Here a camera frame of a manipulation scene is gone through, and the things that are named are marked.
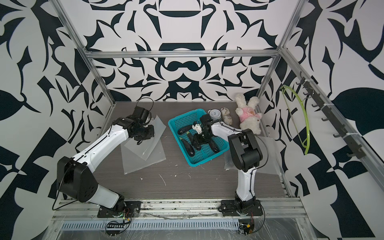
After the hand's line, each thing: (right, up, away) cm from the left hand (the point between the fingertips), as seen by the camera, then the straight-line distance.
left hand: (150, 131), depth 85 cm
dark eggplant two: (+22, -10, +6) cm, 25 cm away
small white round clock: (+40, +10, +23) cm, 47 cm away
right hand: (+26, -6, +11) cm, 29 cm away
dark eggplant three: (+25, -7, +8) cm, 27 cm away
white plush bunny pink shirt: (+61, +8, +15) cm, 64 cm away
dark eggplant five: (+37, -10, +7) cm, 39 cm away
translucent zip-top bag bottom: (-12, -19, +5) cm, 23 cm away
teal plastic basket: (+24, -1, +2) cm, 24 cm away
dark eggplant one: (+17, 0, +14) cm, 22 cm away
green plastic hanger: (+74, 0, -19) cm, 77 cm away
